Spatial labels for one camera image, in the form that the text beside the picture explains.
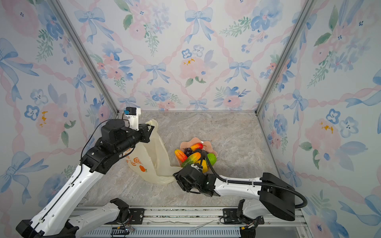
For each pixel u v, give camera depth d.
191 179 0.59
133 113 0.56
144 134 0.56
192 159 0.82
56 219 0.38
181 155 0.86
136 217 0.74
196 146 0.95
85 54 0.86
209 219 0.74
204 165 0.80
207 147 0.95
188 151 0.90
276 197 0.42
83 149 0.84
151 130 0.64
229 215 0.74
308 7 0.69
